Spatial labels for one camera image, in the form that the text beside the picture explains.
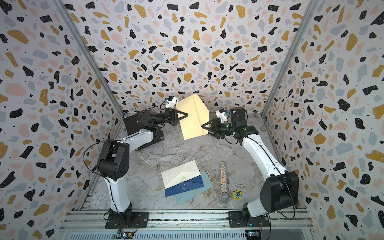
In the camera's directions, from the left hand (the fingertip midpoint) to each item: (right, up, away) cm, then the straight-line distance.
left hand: (187, 119), depth 72 cm
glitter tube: (+19, -40, +7) cm, 45 cm away
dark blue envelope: (+2, -35, +12) cm, 38 cm away
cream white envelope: (-5, -31, +17) cm, 36 cm away
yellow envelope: (+5, +3, +3) cm, 6 cm away
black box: (-44, -3, +38) cm, 59 cm away
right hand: (+8, -5, +3) cm, 10 cm away
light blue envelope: (-4, -42, +9) cm, 43 cm away
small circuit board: (-29, -55, -1) cm, 62 cm away
